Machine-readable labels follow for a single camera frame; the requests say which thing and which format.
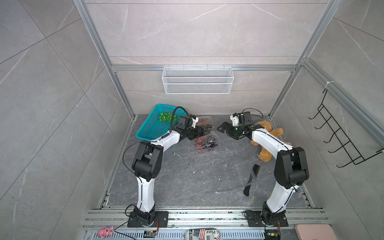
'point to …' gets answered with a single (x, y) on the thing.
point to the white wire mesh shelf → (195, 80)
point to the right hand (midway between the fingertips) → (223, 130)
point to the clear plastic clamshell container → (206, 122)
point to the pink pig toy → (103, 232)
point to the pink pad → (314, 232)
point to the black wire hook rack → (335, 129)
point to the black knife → (254, 173)
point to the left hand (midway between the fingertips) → (207, 131)
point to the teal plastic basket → (158, 123)
